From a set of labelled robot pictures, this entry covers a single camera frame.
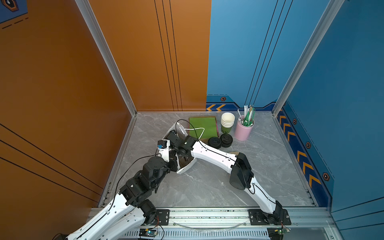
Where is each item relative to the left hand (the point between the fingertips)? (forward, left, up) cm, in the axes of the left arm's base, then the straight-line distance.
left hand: (177, 149), depth 71 cm
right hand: (+8, +2, -14) cm, 16 cm away
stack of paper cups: (+28, -29, -10) cm, 42 cm away
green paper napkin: (+8, -12, +7) cm, 16 cm away
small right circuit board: (-30, -48, -25) cm, 62 cm away
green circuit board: (-31, +14, -25) cm, 42 cm away
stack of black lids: (+19, -29, -20) cm, 40 cm away
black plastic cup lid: (+13, -20, -12) cm, 26 cm away
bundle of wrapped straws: (+29, -41, -4) cm, 50 cm away
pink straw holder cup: (+24, -40, -17) cm, 50 cm away
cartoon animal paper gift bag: (+9, +1, +2) cm, 10 cm away
